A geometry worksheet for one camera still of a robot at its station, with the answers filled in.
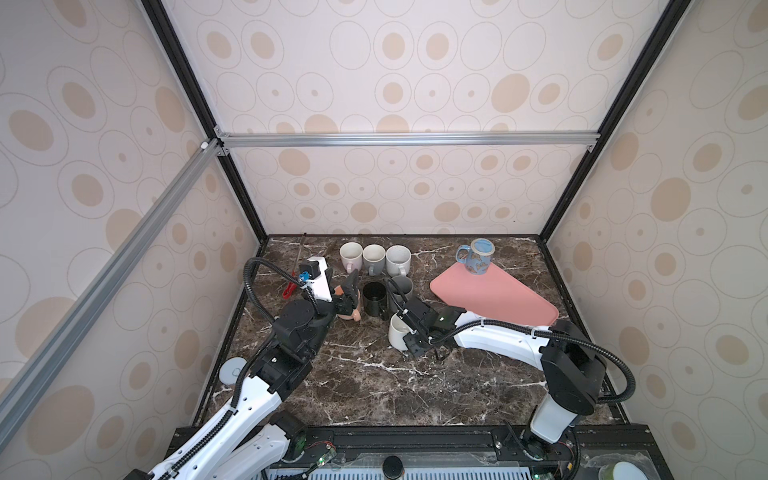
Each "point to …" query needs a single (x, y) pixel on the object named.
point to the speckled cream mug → (398, 260)
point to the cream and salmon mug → (356, 314)
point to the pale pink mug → (352, 254)
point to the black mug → (374, 299)
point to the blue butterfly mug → (478, 258)
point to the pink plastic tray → (496, 295)
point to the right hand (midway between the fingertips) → (414, 341)
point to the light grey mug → (374, 256)
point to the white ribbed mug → (397, 330)
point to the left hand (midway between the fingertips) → (353, 268)
